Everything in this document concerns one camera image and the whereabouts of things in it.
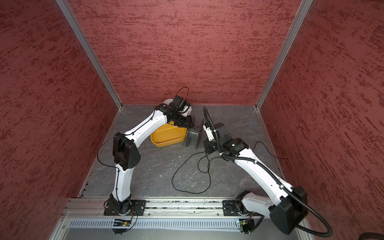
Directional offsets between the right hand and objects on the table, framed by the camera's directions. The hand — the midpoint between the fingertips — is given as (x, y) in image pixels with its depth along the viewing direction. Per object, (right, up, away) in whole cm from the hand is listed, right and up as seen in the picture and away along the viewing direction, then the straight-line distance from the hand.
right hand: (205, 145), depth 78 cm
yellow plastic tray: (-23, +4, +23) cm, 33 cm away
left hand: (-8, +9, +10) cm, 16 cm away
